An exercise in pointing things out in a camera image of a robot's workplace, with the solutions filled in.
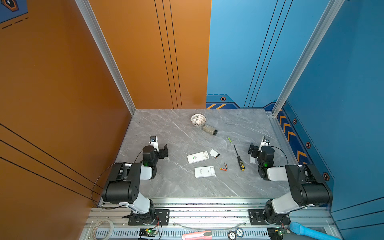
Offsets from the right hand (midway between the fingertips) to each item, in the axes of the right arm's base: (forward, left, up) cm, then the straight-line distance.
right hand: (258, 145), depth 94 cm
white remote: (-6, +38, -4) cm, 39 cm away
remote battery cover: (-9, +5, -3) cm, 10 cm away
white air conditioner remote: (-15, +35, -4) cm, 38 cm away
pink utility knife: (-46, +38, -7) cm, 60 cm away
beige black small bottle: (+14, +30, -1) cm, 33 cm away
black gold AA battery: (-4, +26, -5) cm, 27 cm away
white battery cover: (-2, +28, -5) cm, 29 cm away
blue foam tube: (-44, -8, -2) cm, 45 cm away
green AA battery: (+8, +16, -4) cm, 19 cm away
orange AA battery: (-14, +24, -5) cm, 28 cm away
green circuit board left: (-45, +63, -7) cm, 77 cm away
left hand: (+1, +63, +1) cm, 63 cm away
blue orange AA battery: (-11, +21, -6) cm, 24 cm away
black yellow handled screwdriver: (-9, +12, -4) cm, 16 cm away
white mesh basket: (+25, +38, -2) cm, 45 cm away
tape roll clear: (-45, +87, -4) cm, 98 cm away
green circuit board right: (-45, +2, -8) cm, 46 cm away
